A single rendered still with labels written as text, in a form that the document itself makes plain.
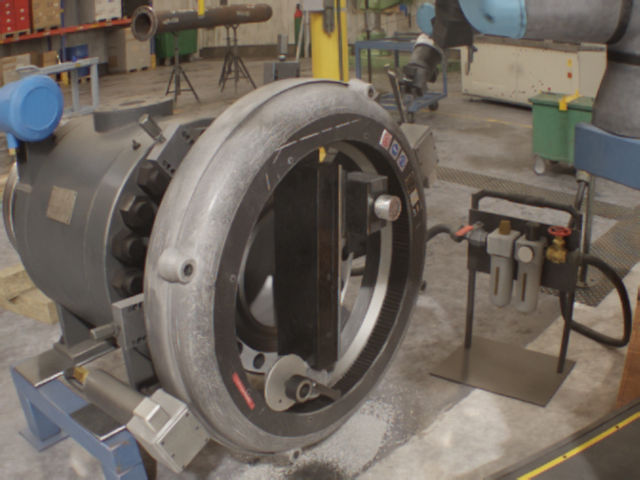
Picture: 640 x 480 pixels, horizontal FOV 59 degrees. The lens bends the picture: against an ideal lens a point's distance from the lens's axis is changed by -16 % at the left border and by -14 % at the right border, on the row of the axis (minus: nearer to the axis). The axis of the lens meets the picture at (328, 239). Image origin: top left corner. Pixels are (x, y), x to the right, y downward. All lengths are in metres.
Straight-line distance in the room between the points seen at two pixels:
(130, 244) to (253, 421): 0.42
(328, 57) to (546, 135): 1.69
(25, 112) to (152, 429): 0.84
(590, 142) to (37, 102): 1.24
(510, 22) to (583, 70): 6.40
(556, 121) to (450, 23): 3.27
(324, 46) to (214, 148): 3.85
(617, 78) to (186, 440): 0.88
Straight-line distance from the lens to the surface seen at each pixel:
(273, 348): 1.36
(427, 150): 1.53
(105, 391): 1.24
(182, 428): 1.11
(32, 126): 1.58
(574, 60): 7.02
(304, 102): 1.13
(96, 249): 1.35
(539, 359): 2.19
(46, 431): 1.94
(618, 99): 0.77
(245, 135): 1.05
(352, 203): 1.18
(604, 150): 0.78
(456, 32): 1.23
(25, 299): 2.76
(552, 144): 4.48
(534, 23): 0.70
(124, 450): 1.47
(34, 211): 1.63
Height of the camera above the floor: 1.10
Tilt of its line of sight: 20 degrees down
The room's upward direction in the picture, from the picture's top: 2 degrees counter-clockwise
